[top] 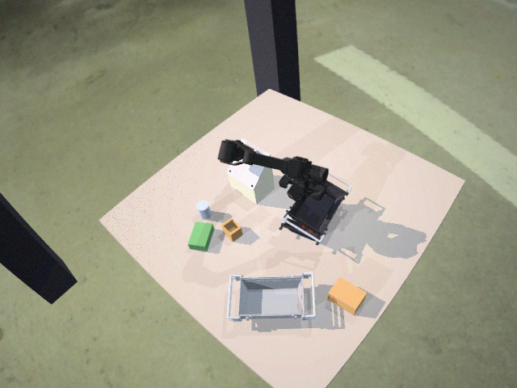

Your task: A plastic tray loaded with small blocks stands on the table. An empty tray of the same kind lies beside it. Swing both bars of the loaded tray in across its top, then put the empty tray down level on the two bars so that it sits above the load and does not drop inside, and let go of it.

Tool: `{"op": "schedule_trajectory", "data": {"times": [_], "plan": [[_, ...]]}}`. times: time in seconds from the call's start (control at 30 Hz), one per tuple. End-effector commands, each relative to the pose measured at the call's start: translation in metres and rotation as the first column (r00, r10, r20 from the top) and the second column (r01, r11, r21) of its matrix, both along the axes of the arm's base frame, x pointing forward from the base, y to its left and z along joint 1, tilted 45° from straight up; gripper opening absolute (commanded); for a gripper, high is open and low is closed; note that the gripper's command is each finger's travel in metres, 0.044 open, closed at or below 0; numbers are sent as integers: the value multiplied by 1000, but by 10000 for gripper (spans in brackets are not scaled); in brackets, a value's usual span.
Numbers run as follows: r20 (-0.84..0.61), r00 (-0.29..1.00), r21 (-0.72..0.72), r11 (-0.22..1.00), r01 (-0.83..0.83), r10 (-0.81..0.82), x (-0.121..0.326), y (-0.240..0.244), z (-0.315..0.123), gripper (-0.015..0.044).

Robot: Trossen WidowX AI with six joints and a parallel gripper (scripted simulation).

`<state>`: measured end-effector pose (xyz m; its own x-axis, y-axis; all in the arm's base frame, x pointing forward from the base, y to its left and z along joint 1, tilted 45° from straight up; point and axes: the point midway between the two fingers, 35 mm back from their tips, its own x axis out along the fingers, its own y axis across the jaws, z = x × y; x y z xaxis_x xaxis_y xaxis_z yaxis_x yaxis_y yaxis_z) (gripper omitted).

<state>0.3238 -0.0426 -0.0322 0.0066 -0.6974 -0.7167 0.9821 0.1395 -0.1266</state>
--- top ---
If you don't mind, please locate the green rectangular block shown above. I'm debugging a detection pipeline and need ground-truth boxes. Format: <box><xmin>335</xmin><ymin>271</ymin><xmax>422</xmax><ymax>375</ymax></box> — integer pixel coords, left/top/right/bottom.
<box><xmin>188</xmin><ymin>222</ymin><xmax>214</xmax><ymax>251</ymax></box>

